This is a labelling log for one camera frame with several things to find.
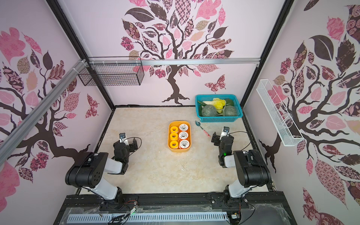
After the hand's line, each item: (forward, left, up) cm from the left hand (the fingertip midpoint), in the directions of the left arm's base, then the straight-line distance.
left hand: (127, 141), depth 94 cm
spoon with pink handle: (+17, -51, -3) cm, 53 cm away
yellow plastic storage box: (+15, -34, 0) cm, 37 cm away
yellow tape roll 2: (-4, -31, -1) cm, 32 cm away
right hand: (+3, -65, +3) cm, 65 cm away
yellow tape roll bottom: (+9, -31, -1) cm, 32 cm away
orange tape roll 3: (-3, -39, 0) cm, 39 cm away
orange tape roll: (+11, -39, 0) cm, 40 cm away
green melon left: (+21, -58, +8) cm, 62 cm away
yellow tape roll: (+3, -32, -2) cm, 32 cm away
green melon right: (+22, -74, +7) cm, 78 cm away
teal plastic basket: (+17, -66, +2) cm, 69 cm away
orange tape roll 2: (+4, -39, 0) cm, 39 cm away
